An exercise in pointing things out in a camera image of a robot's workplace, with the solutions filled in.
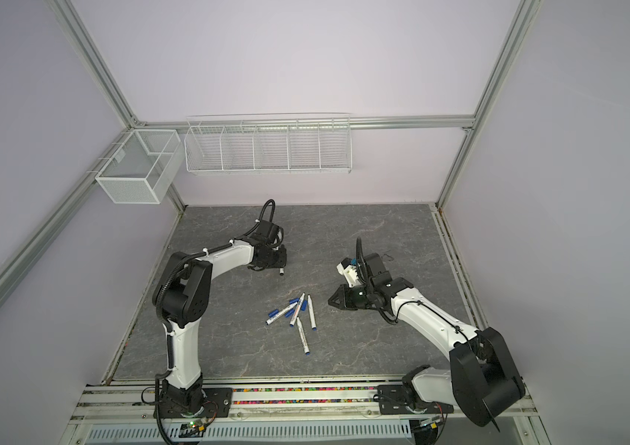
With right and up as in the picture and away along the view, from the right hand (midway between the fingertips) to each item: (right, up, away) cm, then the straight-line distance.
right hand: (331, 304), depth 82 cm
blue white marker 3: (-11, -5, +8) cm, 15 cm away
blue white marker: (-6, -5, +7) cm, 11 cm away
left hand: (-17, +10, +19) cm, 27 cm away
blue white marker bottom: (-9, -11, +3) cm, 14 cm away
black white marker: (-18, +7, +18) cm, 26 cm away
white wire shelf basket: (-22, +54, +17) cm, 61 cm away
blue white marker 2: (-18, -5, +8) cm, 20 cm away
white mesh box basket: (-67, +44, +16) cm, 82 cm away
